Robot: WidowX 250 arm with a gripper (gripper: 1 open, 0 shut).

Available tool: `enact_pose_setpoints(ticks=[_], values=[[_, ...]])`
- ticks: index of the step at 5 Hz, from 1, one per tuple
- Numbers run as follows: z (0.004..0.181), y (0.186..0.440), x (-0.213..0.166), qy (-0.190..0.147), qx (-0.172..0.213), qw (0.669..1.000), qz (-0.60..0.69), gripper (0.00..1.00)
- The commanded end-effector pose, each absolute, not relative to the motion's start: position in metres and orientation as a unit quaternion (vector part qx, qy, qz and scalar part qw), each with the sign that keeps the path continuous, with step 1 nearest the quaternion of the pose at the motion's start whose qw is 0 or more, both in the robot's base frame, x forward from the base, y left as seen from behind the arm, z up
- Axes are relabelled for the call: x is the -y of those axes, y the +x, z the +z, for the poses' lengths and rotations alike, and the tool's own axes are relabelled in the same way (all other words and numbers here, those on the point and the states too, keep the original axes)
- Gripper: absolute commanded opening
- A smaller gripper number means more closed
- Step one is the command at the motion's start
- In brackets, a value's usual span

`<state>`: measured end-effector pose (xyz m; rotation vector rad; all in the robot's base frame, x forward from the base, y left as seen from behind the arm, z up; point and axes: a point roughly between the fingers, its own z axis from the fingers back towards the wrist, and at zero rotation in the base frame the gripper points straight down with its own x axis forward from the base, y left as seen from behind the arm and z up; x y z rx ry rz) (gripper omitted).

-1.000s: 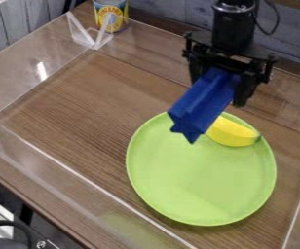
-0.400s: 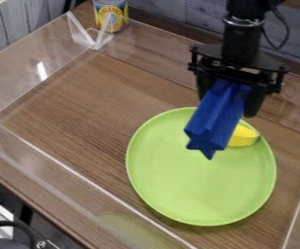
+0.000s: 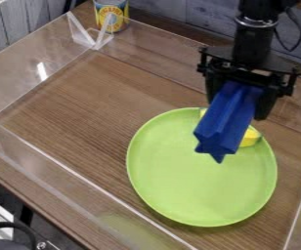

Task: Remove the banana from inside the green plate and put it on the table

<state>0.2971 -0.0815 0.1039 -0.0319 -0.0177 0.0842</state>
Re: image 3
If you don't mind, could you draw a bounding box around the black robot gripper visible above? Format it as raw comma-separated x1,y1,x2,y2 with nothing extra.
198,46,301,121

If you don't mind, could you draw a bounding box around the blue star-shaped block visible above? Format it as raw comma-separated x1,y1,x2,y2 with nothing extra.
194,81,264,164

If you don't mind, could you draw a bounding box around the yellow toy banana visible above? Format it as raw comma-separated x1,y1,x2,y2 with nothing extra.
194,108,263,152

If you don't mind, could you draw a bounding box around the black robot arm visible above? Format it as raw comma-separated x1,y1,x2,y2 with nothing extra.
198,0,301,120

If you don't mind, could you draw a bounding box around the green round plate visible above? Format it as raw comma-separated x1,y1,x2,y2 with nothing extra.
126,107,277,228

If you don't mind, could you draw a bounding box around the yellow labelled tin can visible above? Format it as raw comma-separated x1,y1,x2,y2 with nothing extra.
93,0,130,33

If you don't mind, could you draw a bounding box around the black chair armrest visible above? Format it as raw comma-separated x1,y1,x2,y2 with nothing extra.
0,222,37,250

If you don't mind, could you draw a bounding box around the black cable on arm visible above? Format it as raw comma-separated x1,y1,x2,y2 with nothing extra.
273,6,301,53

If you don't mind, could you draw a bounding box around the clear acrylic enclosure wall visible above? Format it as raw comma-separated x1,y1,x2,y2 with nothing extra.
0,5,301,250

